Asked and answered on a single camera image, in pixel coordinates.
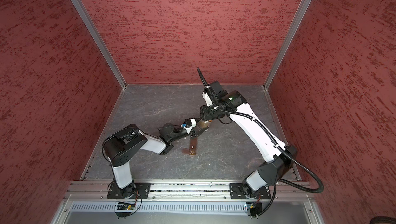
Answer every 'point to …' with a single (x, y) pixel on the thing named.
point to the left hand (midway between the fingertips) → (206, 123)
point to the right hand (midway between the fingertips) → (204, 119)
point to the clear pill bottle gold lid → (203, 124)
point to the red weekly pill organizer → (192, 150)
